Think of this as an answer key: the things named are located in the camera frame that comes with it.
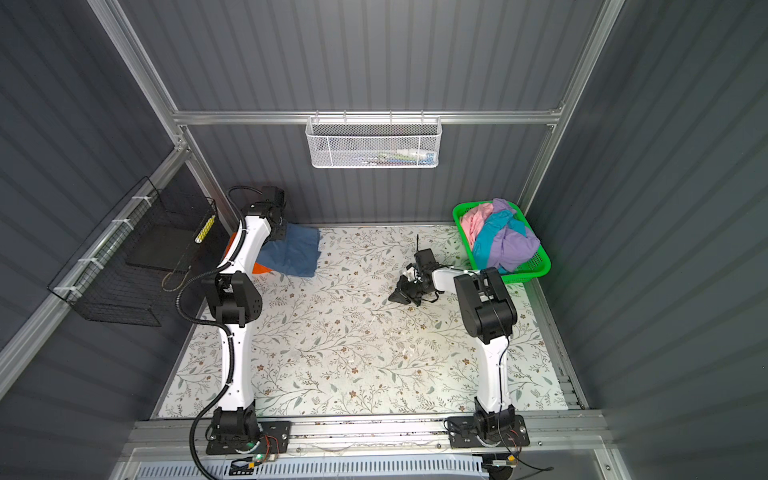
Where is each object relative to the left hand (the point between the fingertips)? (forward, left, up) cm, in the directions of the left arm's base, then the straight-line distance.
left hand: (265, 232), depth 100 cm
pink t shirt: (+5, -73, -2) cm, 73 cm away
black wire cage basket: (-26, +24, +14) cm, 38 cm away
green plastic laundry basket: (-13, -93, -8) cm, 94 cm away
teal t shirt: (+4, -81, -3) cm, 81 cm away
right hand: (-20, -42, -14) cm, 49 cm away
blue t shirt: (-2, -9, -10) cm, 14 cm away
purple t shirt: (-6, -85, -8) cm, 85 cm away
